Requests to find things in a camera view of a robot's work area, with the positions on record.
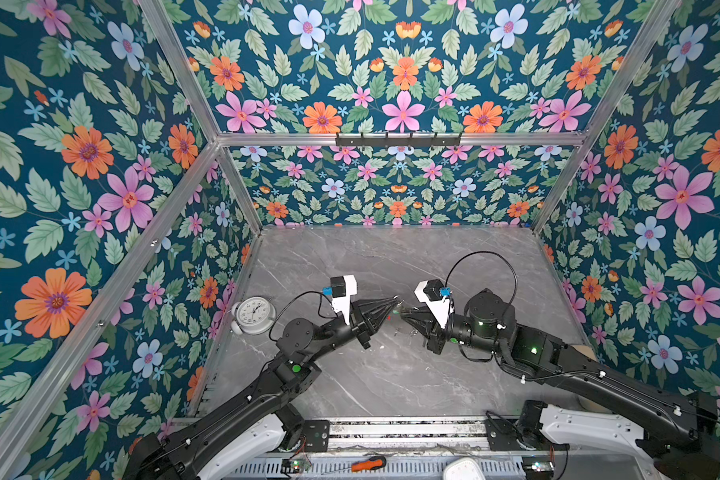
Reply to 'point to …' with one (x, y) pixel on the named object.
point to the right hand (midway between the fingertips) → (404, 312)
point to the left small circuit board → (300, 465)
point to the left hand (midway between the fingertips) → (397, 302)
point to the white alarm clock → (252, 315)
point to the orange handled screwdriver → (374, 463)
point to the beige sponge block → (586, 350)
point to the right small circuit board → (538, 467)
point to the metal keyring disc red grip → (389, 318)
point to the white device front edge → (463, 469)
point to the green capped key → (396, 312)
